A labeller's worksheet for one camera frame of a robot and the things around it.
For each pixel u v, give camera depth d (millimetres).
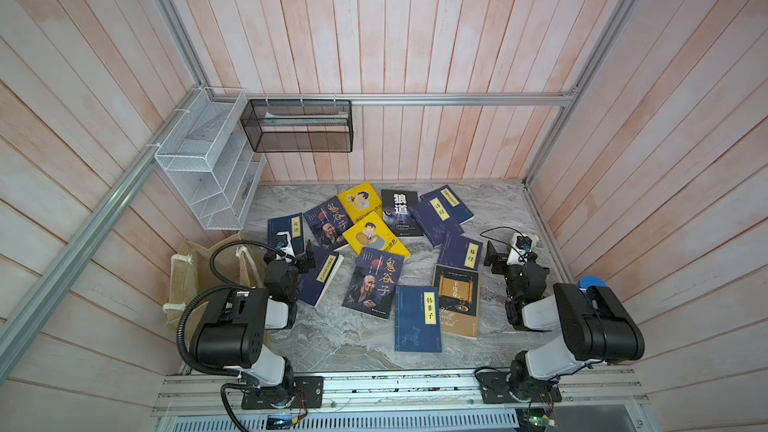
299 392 728
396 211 1075
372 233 1010
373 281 905
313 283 906
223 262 794
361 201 1132
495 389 730
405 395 732
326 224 1066
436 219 1071
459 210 1101
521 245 763
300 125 1046
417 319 836
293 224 1071
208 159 687
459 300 879
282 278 693
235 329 456
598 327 453
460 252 990
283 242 763
